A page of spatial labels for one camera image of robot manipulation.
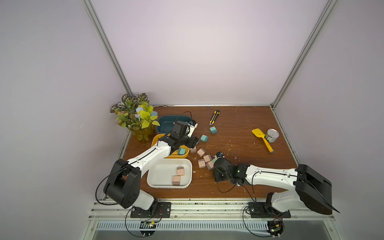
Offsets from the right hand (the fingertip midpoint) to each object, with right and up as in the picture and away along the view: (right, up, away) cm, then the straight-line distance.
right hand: (214, 170), depth 83 cm
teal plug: (-5, +17, +15) cm, 23 cm away
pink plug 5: (-22, -5, -2) cm, 22 cm away
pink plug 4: (-7, +3, +5) cm, 9 cm away
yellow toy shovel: (+33, +19, +17) cm, 42 cm away
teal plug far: (+2, +22, +20) cm, 29 cm away
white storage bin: (-28, -3, +4) cm, 29 cm away
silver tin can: (+40, +19, +13) cm, 46 cm away
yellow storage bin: (-24, +6, +9) cm, 26 cm away
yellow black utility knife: (+2, +28, +27) cm, 39 cm away
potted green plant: (-46, +32, 0) cm, 56 cm away
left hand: (-11, +19, +3) cm, 22 cm away
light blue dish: (-45, +34, +35) cm, 66 cm away
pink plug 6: (-20, -1, +2) cm, 20 cm away
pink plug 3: (-13, +9, +9) cm, 18 cm away
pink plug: (-7, +8, +9) cm, 14 cm away
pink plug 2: (-4, +5, +6) cm, 9 cm away
